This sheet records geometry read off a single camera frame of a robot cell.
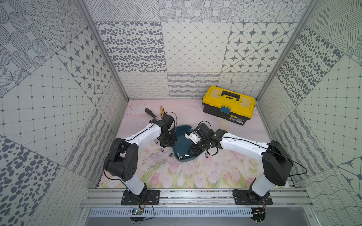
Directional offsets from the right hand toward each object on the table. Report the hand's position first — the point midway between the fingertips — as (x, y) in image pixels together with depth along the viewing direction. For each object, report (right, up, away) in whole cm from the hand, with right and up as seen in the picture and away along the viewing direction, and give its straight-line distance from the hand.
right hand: (193, 151), depth 82 cm
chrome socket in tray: (-14, -4, +7) cm, 16 cm away
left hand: (-11, +5, +5) cm, 13 cm away
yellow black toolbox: (+26, +28, +15) cm, 42 cm away
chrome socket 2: (+9, -4, +6) cm, 11 cm away
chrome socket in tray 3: (-4, -3, +3) cm, 6 cm away
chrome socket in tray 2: (-9, -3, +4) cm, 10 cm away
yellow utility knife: (-23, +24, +28) cm, 44 cm away
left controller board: (-29, -28, -11) cm, 42 cm away
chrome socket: (-21, -1, +10) cm, 23 cm away
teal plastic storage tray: (-6, +3, +5) cm, 8 cm away
